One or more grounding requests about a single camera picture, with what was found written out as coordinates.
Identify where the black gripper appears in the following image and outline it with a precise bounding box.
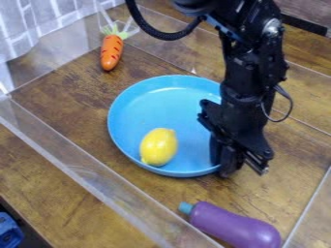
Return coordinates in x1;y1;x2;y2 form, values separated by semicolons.
197;85;273;178

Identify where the blue round tray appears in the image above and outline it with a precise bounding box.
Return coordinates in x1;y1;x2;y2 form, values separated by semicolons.
106;75;220;177

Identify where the purple toy eggplant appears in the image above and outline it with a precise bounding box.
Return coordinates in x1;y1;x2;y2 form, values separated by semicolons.
178;201;281;248

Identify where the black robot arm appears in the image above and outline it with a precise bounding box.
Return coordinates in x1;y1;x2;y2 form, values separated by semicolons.
173;0;288;177

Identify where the yellow toy lemon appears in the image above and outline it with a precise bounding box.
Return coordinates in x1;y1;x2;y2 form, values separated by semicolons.
140;128;178;167

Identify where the orange toy carrot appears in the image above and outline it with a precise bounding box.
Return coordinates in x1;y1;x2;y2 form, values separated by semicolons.
100;25;128;71

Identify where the blue plastic object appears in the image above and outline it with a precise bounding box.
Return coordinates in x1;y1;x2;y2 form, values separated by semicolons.
0;212;24;248

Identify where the white checkered curtain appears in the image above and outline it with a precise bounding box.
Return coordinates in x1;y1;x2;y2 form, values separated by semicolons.
0;0;124;62

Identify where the thin black wire loop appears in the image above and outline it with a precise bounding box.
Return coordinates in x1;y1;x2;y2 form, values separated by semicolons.
260;84;295;124

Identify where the clear acrylic enclosure wall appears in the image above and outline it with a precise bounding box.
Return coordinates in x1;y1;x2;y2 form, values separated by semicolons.
0;95;222;248

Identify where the black braided cable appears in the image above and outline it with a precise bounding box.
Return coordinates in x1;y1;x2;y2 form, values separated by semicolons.
124;0;205;42

